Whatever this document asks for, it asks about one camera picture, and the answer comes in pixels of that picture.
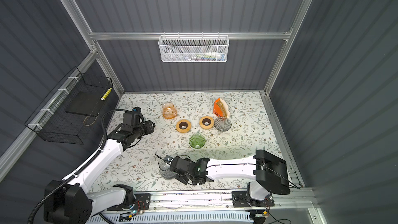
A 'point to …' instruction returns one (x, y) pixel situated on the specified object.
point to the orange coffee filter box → (221, 108)
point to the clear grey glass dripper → (222, 124)
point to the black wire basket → (51, 123)
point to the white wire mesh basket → (193, 48)
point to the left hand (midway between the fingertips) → (152, 124)
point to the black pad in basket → (88, 103)
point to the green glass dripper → (197, 141)
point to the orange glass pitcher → (169, 111)
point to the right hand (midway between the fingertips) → (180, 170)
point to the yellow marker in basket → (104, 96)
